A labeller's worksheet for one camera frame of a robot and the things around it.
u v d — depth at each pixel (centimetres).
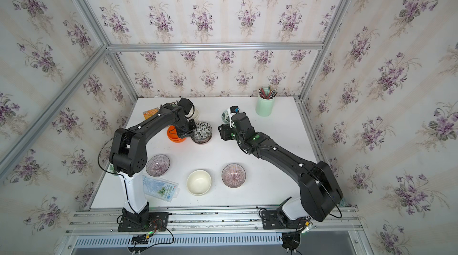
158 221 73
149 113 109
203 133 98
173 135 95
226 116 108
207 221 75
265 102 103
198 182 82
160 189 82
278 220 66
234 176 85
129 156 51
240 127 63
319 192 42
